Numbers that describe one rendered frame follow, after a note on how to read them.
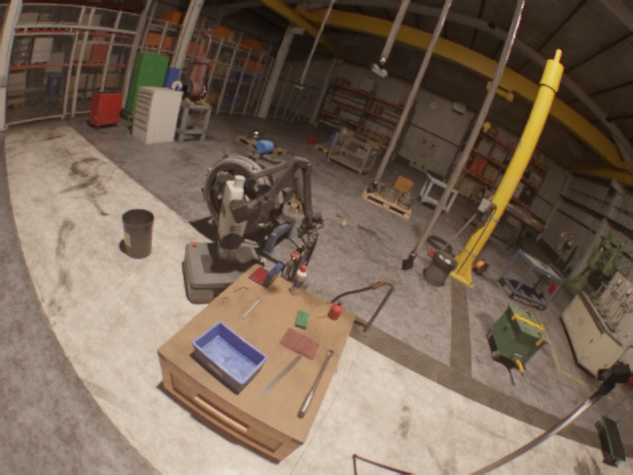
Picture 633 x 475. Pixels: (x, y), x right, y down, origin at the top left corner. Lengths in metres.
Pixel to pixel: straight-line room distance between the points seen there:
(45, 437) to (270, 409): 1.36
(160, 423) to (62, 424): 0.63
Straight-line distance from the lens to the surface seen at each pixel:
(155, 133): 6.13
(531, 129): 4.66
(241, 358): 1.39
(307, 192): 1.87
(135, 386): 1.84
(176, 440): 1.69
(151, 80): 9.47
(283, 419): 1.29
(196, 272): 2.11
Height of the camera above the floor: 1.64
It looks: 27 degrees down
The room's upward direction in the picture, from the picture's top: 22 degrees clockwise
